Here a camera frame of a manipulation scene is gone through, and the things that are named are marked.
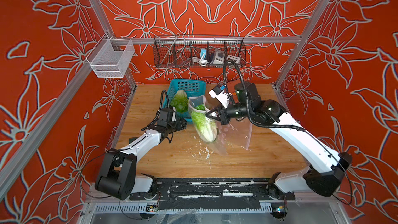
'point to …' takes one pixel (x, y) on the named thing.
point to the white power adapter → (219, 57)
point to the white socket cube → (236, 59)
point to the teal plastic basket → (192, 88)
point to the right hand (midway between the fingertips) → (204, 115)
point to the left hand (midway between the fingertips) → (183, 121)
